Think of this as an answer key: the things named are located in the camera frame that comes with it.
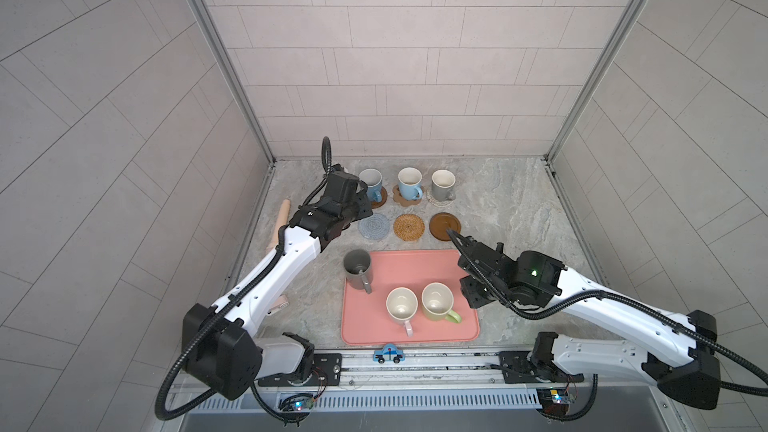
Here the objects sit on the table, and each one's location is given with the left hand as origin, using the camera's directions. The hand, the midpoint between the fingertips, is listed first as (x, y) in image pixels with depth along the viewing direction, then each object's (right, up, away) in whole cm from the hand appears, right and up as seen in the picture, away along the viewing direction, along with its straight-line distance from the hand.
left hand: (372, 196), depth 79 cm
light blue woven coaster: (-1, -11, +17) cm, 20 cm away
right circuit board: (+43, -47, -11) cm, 65 cm away
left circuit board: (-14, -45, -15) cm, 49 cm away
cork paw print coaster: (+7, -2, +25) cm, 26 cm away
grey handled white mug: (+22, +3, +17) cm, 28 cm away
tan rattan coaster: (+11, -11, +17) cm, 23 cm away
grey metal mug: (-4, -21, +4) cm, 22 cm away
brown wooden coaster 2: (+21, -10, +18) cm, 29 cm away
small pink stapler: (-24, -28, -1) cm, 37 cm away
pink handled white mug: (+8, -29, 0) cm, 30 cm away
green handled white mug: (+18, -29, +1) cm, 34 cm away
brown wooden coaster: (+2, -2, +25) cm, 26 cm away
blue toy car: (+5, -38, -7) cm, 39 cm away
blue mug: (-2, +4, +23) cm, 24 cm away
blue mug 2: (+11, +3, +18) cm, 21 cm away
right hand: (+23, -24, -8) cm, 34 cm away
